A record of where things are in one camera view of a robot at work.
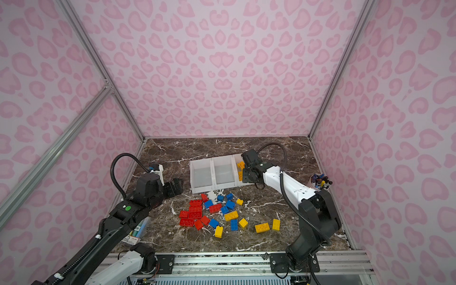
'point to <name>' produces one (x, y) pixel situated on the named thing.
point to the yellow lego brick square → (240, 176)
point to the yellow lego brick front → (219, 231)
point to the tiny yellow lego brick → (240, 201)
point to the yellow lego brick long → (262, 227)
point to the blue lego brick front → (234, 225)
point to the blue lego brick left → (213, 222)
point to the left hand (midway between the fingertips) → (176, 181)
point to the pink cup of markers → (320, 181)
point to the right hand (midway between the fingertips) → (249, 176)
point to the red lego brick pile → (194, 217)
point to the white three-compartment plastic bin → (215, 173)
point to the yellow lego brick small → (243, 224)
